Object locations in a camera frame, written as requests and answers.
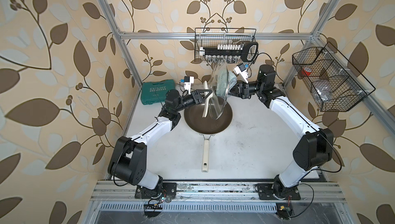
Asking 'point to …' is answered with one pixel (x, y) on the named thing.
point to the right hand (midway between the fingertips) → (223, 92)
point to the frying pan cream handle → (218, 119)
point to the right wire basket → (333, 82)
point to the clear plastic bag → (324, 92)
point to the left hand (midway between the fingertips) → (208, 90)
